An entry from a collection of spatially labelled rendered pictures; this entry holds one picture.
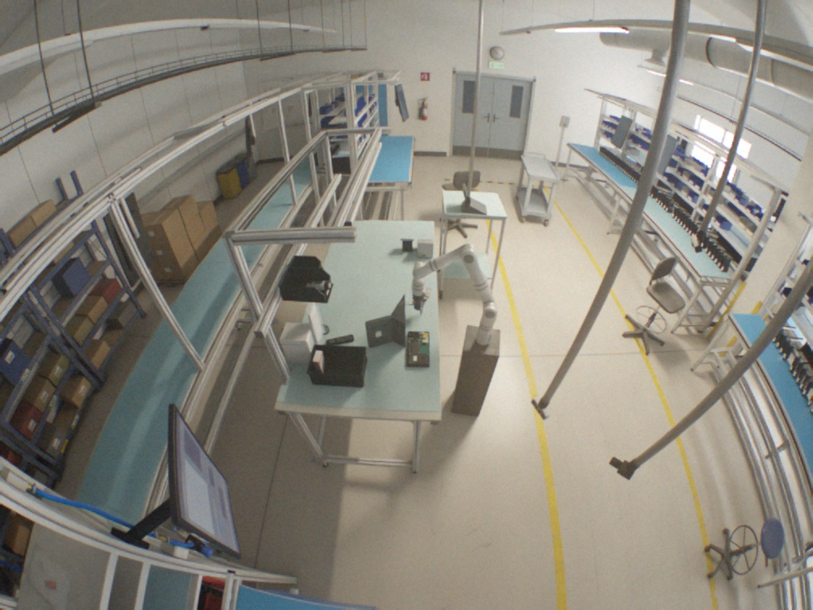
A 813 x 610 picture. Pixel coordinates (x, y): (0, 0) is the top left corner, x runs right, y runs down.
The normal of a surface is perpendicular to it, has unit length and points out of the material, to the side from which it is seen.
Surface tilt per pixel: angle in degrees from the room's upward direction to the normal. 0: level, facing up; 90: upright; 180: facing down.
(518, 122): 90
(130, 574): 0
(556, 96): 90
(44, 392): 90
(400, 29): 90
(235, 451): 0
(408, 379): 0
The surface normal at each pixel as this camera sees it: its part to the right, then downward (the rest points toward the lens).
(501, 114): -0.04, 0.69
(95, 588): 0.00, -0.73
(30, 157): 1.00, 0.02
